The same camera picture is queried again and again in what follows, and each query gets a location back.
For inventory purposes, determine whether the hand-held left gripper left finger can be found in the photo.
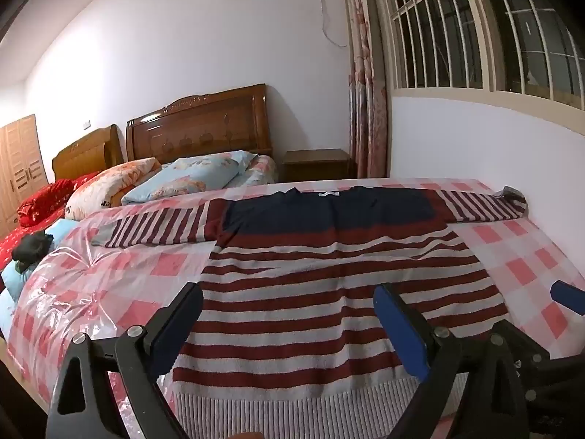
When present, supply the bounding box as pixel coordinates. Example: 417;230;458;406
46;282;204;439

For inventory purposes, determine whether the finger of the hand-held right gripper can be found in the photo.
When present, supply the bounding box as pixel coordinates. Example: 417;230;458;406
496;319;585;421
550;279;585;317

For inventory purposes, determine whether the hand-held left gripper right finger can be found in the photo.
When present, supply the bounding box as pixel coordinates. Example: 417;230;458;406
372;282;533;439

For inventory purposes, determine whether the red white striped navy sweater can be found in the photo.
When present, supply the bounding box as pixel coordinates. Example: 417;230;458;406
90;186;527;431

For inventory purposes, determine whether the pink checkered bed blanket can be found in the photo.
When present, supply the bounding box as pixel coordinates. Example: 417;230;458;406
9;176;585;439

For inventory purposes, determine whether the blue floral pillow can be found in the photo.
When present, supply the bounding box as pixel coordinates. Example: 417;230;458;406
121;151;259;206

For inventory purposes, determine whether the orange floral pillow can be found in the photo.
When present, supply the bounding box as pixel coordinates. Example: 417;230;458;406
64;158;162;221

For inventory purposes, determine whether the dark cloth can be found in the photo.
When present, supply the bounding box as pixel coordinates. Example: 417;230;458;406
11;233;54;273

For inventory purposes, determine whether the light blue sheet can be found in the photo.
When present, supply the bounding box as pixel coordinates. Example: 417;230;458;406
0;219;78;330

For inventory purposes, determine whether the red patterned blanket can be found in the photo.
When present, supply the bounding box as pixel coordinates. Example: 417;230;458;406
0;171;103;268

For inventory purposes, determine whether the wooden nightstand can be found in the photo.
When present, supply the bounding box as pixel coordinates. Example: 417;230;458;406
280;149;352;184

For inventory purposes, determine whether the small wooden headboard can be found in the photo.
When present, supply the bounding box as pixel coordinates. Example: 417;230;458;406
52;124;125;180

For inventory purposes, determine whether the large carved wooden headboard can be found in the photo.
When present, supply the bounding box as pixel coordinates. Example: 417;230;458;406
125;83;273;165

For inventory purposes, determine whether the wooden wardrobe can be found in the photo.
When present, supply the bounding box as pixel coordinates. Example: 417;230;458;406
0;114;49;239

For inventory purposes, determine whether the pink floral curtain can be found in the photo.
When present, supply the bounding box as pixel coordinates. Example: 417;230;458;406
340;0;391;179

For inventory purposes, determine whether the window with cream grille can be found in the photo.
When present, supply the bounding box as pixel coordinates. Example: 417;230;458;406
366;0;585;110

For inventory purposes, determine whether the air conditioner cable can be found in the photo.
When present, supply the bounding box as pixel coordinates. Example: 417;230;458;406
315;0;350;49

